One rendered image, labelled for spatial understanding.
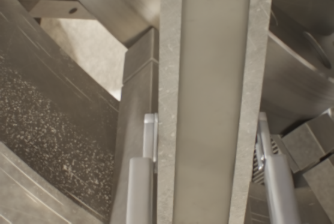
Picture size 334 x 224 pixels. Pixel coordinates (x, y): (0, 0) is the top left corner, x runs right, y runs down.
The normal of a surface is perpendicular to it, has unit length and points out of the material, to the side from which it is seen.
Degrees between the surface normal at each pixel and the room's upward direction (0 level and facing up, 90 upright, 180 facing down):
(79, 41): 0
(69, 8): 94
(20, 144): 90
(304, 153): 5
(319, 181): 5
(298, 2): 66
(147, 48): 40
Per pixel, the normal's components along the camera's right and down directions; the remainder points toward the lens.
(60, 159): 0.70, -0.55
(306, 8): 0.30, 0.76
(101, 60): -0.55, 0.03
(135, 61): -0.72, -0.52
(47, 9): 0.50, 0.83
